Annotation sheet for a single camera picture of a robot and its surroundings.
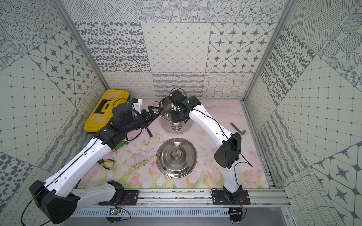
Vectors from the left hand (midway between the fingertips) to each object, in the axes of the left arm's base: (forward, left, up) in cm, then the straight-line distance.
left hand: (159, 109), depth 69 cm
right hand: (+5, -9, -14) cm, 17 cm away
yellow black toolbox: (+8, +40, -17) cm, 45 cm away
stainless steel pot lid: (-11, -8, -34) cm, 36 cm away
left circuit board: (-39, +23, -37) cm, 58 cm away
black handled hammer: (+8, +14, -35) cm, 38 cm away
